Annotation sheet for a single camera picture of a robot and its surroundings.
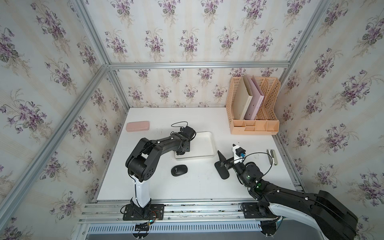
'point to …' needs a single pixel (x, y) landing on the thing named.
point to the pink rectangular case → (137, 126)
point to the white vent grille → (219, 227)
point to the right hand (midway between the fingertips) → (228, 148)
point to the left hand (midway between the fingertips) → (184, 147)
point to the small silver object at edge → (272, 157)
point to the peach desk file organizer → (266, 122)
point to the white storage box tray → (202, 145)
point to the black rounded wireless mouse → (179, 169)
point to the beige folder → (242, 98)
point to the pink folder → (257, 97)
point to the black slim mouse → (222, 171)
